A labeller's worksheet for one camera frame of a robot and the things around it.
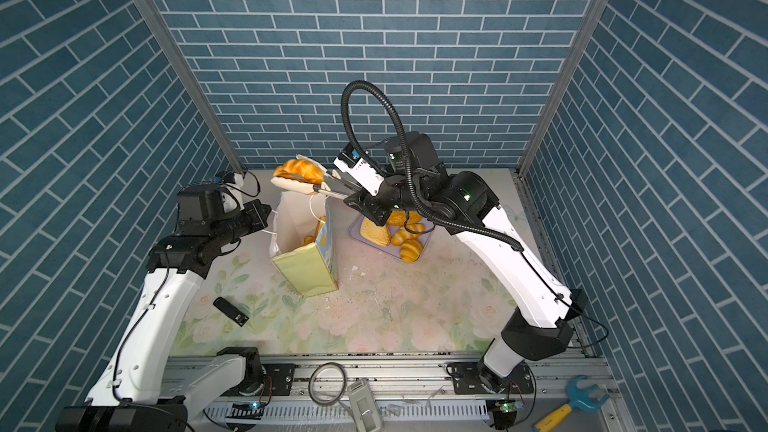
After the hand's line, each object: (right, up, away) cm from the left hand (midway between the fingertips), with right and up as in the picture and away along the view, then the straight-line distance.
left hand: (273, 205), depth 73 cm
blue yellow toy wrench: (+76, -47, -2) cm, 89 cm away
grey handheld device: (+23, -48, -4) cm, 54 cm away
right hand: (+21, +4, -14) cm, 25 cm away
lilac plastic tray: (+30, -16, +24) cm, 42 cm away
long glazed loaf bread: (+1, -12, +25) cm, 28 cm away
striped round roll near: (+35, -15, +20) cm, 43 cm away
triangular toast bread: (+24, -11, +25) cm, 37 cm away
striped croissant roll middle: (+33, -10, +26) cm, 43 cm away
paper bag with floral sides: (-1, -13, +26) cm, 29 cm away
